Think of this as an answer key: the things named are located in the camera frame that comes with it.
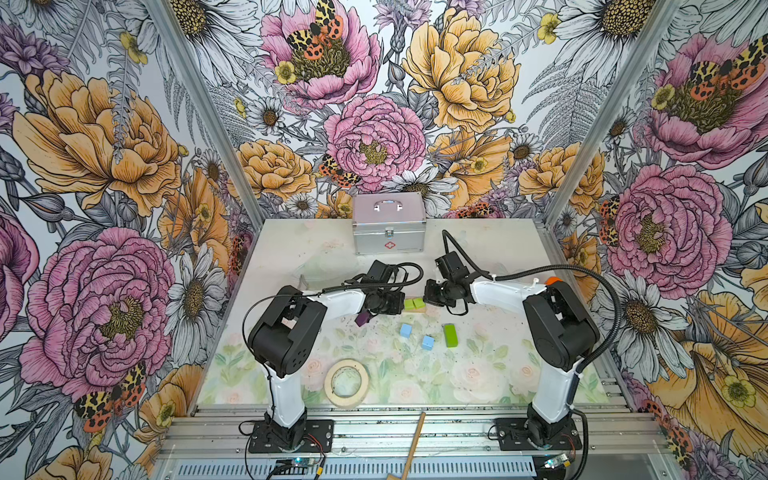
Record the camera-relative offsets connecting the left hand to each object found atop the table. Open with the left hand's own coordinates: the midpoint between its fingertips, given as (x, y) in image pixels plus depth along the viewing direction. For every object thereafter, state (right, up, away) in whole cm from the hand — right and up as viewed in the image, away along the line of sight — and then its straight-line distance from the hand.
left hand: (400, 313), depth 95 cm
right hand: (+8, +2, +1) cm, 8 cm away
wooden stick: (+3, -28, -22) cm, 36 cm away
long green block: (+15, -6, -4) cm, 17 cm away
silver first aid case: (-4, +29, +12) cm, 32 cm away
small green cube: (+3, +3, +1) cm, 4 cm away
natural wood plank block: (+5, 0, +2) cm, 5 cm away
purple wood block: (-12, -2, 0) cm, 12 cm away
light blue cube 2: (+8, -7, -7) cm, 13 cm away
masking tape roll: (-15, -18, -18) cm, 30 cm away
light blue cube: (+1, -4, -3) cm, 6 cm away
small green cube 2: (+6, +3, 0) cm, 7 cm away
